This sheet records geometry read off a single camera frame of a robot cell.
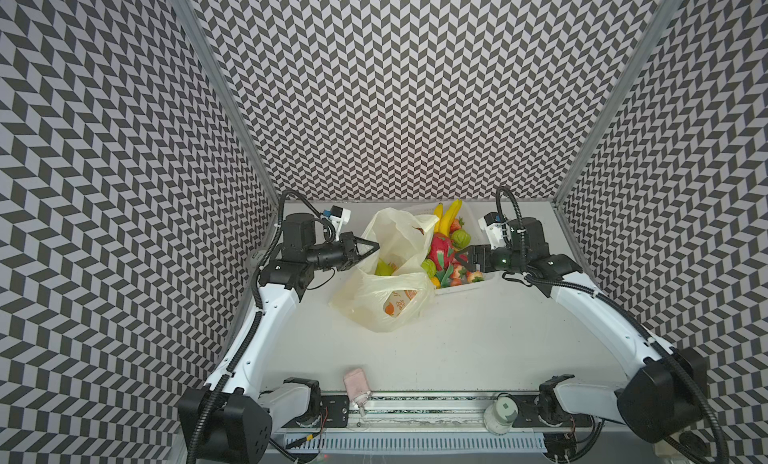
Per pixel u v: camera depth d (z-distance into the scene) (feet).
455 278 3.06
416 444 2.27
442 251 2.98
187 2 2.38
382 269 3.07
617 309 1.54
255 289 1.63
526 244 1.96
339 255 2.05
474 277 2.99
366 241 2.36
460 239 3.23
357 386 2.32
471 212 3.36
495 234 2.36
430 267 2.90
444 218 3.28
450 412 2.42
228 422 1.19
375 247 2.28
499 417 2.09
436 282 2.97
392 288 1.95
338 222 2.21
